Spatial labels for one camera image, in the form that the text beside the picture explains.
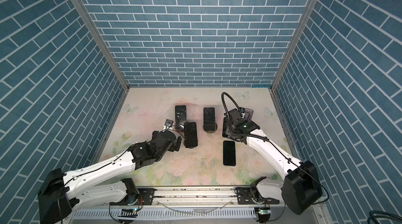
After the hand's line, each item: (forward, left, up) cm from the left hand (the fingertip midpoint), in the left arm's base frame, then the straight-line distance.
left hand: (173, 136), depth 81 cm
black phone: (+3, -8, -5) cm, 10 cm away
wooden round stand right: (+9, -20, -12) cm, 25 cm away
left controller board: (-31, +19, -16) cm, 40 cm away
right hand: (+5, -31, +1) cm, 31 cm away
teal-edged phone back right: (+13, -19, -3) cm, 23 cm away
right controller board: (-33, -44, -16) cm, 57 cm away
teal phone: (-5, -30, -11) cm, 32 cm away
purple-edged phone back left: (+15, -2, -4) cm, 16 cm away
